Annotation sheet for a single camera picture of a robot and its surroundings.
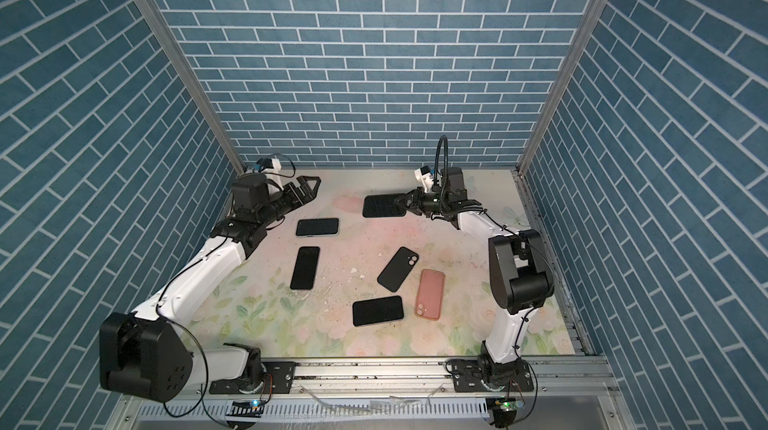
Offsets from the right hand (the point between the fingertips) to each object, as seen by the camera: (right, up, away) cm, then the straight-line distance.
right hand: (394, 199), depth 88 cm
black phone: (-5, -32, -3) cm, 32 cm away
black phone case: (+1, -22, +6) cm, 23 cm away
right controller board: (+27, -51, -16) cm, 60 cm away
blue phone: (-26, -10, +16) cm, 33 cm away
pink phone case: (+11, -28, +1) cm, 30 cm away
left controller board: (-36, -51, -16) cm, 65 cm away
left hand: (-22, +4, -8) cm, 24 cm away
